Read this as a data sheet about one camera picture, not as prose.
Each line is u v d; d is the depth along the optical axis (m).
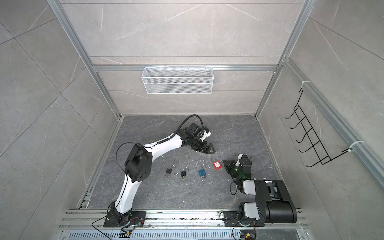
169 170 0.90
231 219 0.73
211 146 0.81
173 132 0.70
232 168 0.81
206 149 0.80
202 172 0.88
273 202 0.44
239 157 0.86
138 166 0.55
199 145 0.81
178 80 1.02
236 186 0.69
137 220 0.73
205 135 0.84
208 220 0.75
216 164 0.92
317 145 0.63
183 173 0.89
